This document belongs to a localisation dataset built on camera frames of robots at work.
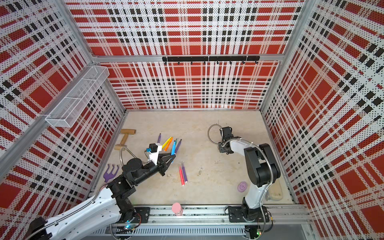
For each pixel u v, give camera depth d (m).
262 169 0.48
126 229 0.70
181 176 0.86
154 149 0.61
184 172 0.88
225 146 0.72
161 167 0.62
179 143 1.01
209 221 0.73
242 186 0.80
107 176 0.88
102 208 0.50
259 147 0.51
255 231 0.68
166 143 1.01
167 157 0.69
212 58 0.89
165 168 0.67
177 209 0.69
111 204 0.52
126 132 1.08
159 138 1.05
